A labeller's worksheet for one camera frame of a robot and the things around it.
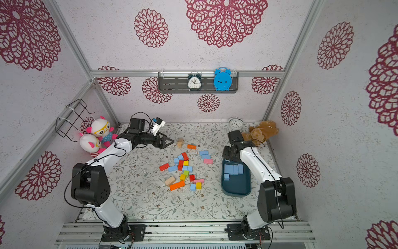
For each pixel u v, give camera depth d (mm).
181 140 1086
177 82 942
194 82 898
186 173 919
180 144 1059
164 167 967
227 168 947
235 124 1166
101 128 933
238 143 622
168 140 782
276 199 432
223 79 901
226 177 900
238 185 877
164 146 776
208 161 1001
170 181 886
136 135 700
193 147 1066
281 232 760
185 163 968
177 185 886
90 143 834
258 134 947
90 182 468
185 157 999
